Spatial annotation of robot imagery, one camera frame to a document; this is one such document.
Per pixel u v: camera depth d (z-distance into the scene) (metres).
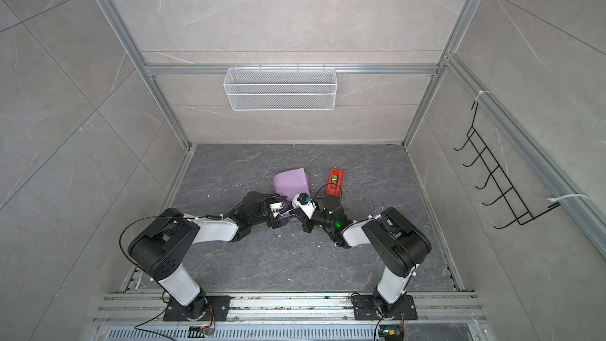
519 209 0.61
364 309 0.73
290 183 0.98
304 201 0.75
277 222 0.81
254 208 0.73
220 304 0.74
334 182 0.98
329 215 0.73
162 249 0.47
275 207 0.81
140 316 0.73
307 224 0.78
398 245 0.47
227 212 0.98
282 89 1.00
